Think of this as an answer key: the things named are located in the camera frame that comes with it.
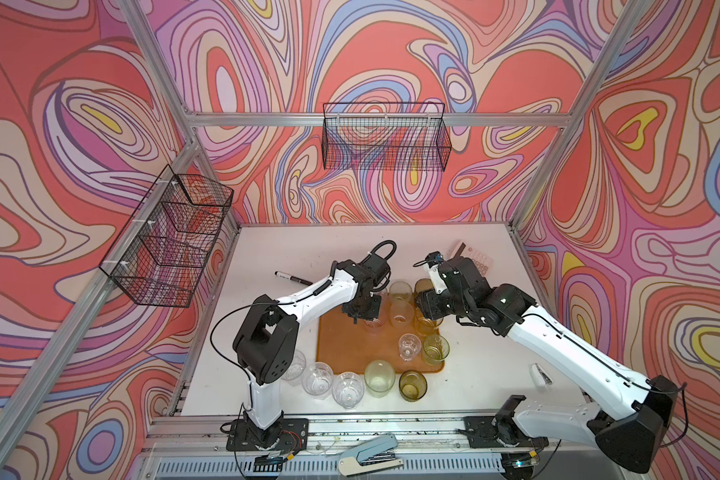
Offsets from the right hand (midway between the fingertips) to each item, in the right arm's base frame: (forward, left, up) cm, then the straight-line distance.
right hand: (428, 303), depth 76 cm
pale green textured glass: (+13, +5, -14) cm, 20 cm away
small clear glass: (-4, +4, -17) cm, 18 cm away
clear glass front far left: (-9, +36, -18) cm, 42 cm away
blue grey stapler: (-31, +16, -16) cm, 38 cm away
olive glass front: (-15, +4, -18) cm, 24 cm away
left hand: (+4, +14, -12) cm, 19 cm away
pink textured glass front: (+6, +5, -16) cm, 17 cm away
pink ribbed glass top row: (+3, +13, -17) cm, 22 cm away
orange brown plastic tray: (-3, +23, -18) cm, 30 cm away
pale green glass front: (-13, +13, -18) cm, 26 cm away
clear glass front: (-12, +31, -19) cm, 38 cm away
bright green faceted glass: (-5, -4, -18) cm, 19 cm away
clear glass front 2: (-15, +22, -18) cm, 32 cm away
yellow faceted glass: (+3, -3, -20) cm, 20 cm away
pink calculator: (+28, -27, -18) cm, 42 cm away
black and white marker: (+21, +41, -16) cm, 49 cm away
